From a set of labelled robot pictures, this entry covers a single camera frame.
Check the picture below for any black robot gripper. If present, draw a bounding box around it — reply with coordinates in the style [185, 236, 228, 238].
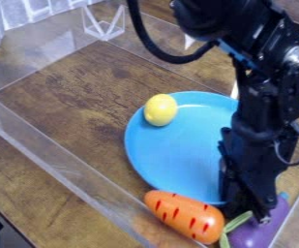
[220, 126, 299, 224]

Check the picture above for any blue round plastic tray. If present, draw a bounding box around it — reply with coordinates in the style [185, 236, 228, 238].
[125, 91, 237, 205]

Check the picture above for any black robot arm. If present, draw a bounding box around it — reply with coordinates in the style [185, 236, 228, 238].
[174, 0, 299, 224]

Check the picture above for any orange toy carrot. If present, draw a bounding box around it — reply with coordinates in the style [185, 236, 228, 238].
[144, 189, 256, 248]

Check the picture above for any purple toy eggplant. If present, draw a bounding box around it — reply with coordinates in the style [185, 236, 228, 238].
[229, 192, 290, 248]

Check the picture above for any yellow toy lemon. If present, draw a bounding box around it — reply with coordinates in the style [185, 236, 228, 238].
[145, 94, 178, 127]

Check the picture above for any clear acrylic front wall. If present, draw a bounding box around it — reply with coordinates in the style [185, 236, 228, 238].
[0, 103, 206, 248]

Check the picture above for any black cable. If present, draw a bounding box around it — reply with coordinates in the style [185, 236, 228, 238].
[125, 0, 220, 65]

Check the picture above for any clear acrylic corner bracket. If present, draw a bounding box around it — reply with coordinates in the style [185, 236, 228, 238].
[82, 5, 126, 42]

